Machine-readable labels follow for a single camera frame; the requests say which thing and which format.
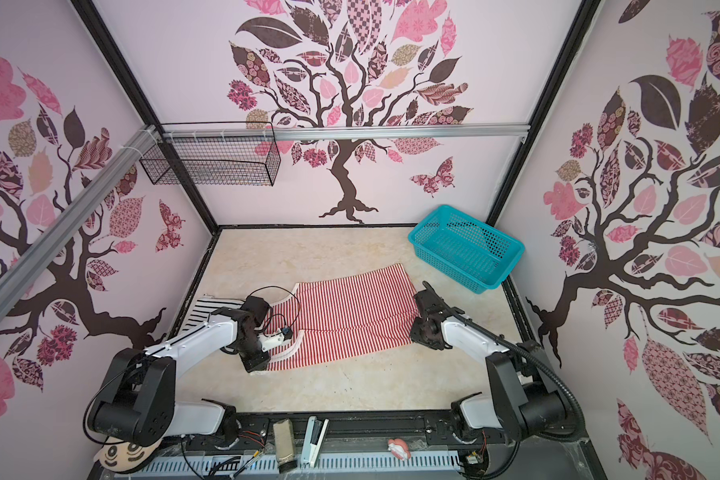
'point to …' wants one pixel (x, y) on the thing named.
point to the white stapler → (314, 435)
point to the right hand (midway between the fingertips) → (419, 333)
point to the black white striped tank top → (206, 305)
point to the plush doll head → (128, 447)
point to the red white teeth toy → (399, 448)
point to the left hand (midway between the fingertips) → (256, 363)
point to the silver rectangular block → (285, 445)
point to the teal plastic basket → (464, 249)
